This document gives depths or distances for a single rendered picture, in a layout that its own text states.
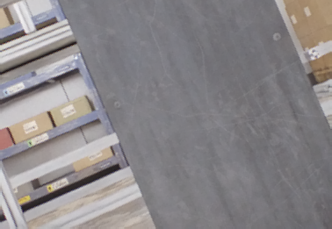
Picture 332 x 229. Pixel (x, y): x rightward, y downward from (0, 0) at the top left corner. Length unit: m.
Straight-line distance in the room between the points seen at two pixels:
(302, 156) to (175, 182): 0.16
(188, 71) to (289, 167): 0.17
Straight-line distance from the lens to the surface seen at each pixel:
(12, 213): 2.15
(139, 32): 0.75
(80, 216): 2.17
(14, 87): 5.17
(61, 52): 3.51
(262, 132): 0.76
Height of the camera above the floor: 0.41
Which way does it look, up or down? 1 degrees up
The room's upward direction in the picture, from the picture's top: 23 degrees counter-clockwise
